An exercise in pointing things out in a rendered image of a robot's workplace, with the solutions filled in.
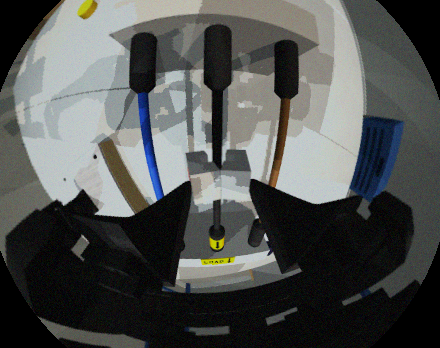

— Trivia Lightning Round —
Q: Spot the yellow cylinder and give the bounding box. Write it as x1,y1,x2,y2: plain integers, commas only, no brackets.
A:
77,0,97,19

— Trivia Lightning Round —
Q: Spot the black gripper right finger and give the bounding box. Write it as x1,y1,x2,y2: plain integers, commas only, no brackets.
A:
249,179,363,274

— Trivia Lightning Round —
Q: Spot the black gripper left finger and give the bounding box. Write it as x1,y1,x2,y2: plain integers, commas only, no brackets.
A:
71,182,192,287

